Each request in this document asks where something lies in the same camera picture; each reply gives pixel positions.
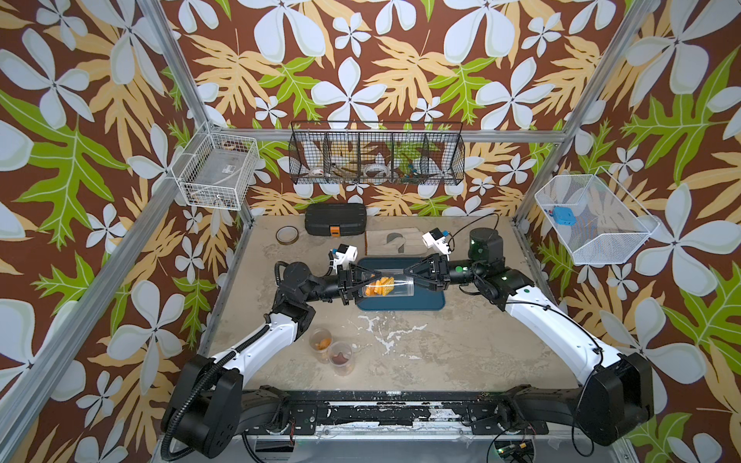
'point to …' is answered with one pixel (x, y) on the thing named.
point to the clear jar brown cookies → (342, 359)
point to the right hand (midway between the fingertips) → (408, 279)
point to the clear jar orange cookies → (320, 340)
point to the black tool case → (335, 219)
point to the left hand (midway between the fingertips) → (380, 281)
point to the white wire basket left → (217, 170)
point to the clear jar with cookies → (387, 285)
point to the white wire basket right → (609, 228)
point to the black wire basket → (376, 152)
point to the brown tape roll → (287, 234)
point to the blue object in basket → (563, 215)
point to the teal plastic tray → (425, 299)
